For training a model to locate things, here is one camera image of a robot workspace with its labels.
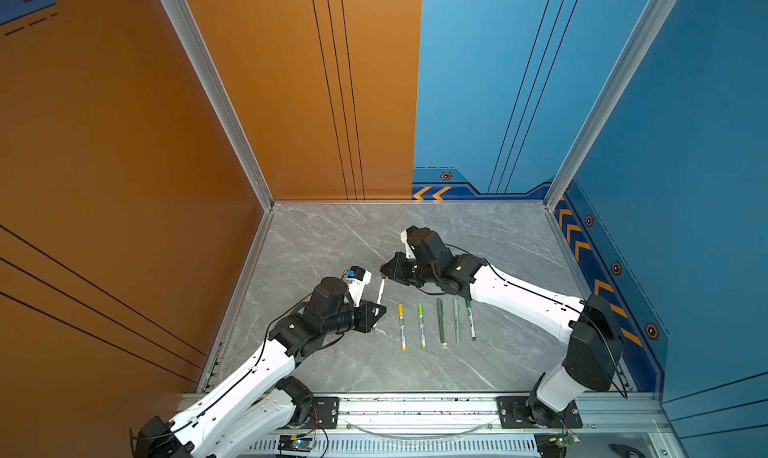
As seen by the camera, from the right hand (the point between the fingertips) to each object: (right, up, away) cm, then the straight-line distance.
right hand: (377, 270), depth 77 cm
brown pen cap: (+2, -1, 0) cm, 2 cm away
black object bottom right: (+57, -40, -8) cm, 71 cm away
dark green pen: (+19, -13, +14) cm, 27 cm away
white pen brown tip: (+1, -6, -3) cm, 7 cm away
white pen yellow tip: (+6, -15, +12) cm, 21 cm away
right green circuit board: (+44, -39, -7) cm, 60 cm away
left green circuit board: (-19, -40, -6) cm, 45 cm away
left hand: (+2, -9, -2) cm, 10 cm away
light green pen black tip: (+23, -17, +12) cm, 31 cm away
